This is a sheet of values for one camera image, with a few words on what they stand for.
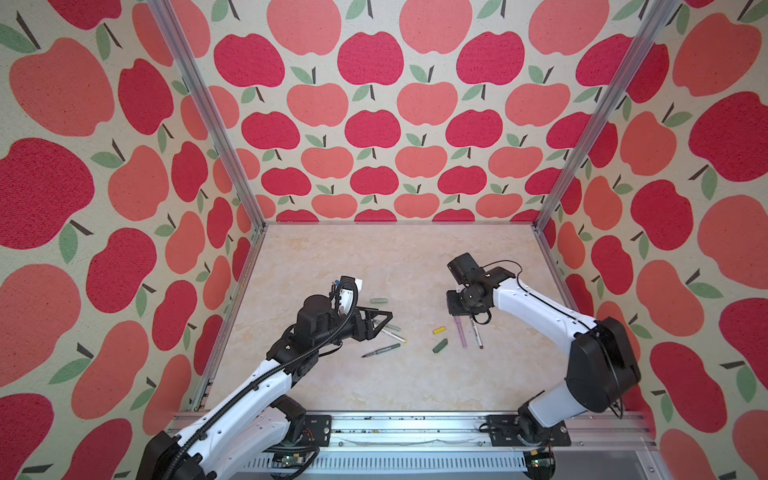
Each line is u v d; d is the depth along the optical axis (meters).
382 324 0.69
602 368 0.44
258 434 0.56
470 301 0.73
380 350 0.88
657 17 0.70
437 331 0.92
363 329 0.65
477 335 0.91
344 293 0.66
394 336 0.90
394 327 0.93
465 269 0.70
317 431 0.75
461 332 0.91
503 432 0.73
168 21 0.70
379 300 1.00
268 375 0.51
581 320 0.47
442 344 0.88
